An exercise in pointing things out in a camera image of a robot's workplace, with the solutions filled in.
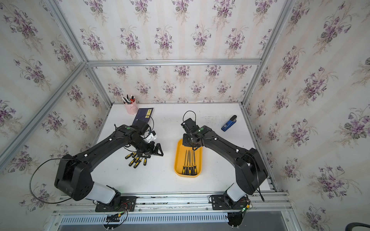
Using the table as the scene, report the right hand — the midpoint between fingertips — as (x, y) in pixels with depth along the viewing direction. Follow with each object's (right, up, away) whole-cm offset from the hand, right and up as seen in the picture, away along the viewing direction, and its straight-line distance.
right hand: (187, 142), depth 85 cm
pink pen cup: (-42, +25, +20) cm, 53 cm away
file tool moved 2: (+3, -15, +1) cm, 16 cm away
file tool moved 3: (0, -15, +1) cm, 15 cm away
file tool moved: (+5, -15, +1) cm, 16 cm away
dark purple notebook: (-35, +18, +27) cm, 47 cm away
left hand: (-16, -6, -6) cm, 19 cm away
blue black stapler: (+33, +11, +20) cm, 40 cm away
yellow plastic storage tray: (-5, -7, +7) cm, 11 cm away
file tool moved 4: (-2, -15, +1) cm, 15 cm away
